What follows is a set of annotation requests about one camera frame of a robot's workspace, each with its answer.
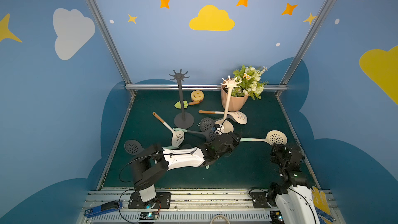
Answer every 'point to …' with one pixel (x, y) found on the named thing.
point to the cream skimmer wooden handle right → (240, 117)
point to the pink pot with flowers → (251, 85)
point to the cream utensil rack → (224, 126)
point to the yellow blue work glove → (322, 207)
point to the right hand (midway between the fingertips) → (275, 140)
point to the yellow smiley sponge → (197, 95)
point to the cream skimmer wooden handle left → (178, 136)
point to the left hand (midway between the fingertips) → (247, 136)
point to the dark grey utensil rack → (183, 120)
